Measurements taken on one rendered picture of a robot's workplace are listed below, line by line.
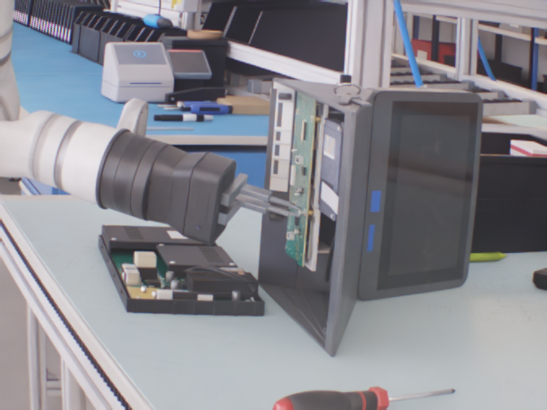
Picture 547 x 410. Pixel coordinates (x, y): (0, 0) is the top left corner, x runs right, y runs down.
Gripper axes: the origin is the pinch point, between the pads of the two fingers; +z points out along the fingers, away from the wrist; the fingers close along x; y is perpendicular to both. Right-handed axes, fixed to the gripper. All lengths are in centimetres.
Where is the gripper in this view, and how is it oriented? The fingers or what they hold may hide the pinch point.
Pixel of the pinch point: (299, 211)
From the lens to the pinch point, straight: 127.0
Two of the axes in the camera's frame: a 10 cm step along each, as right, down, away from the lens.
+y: -3.3, 4.1, -8.5
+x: 1.5, -8.7, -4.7
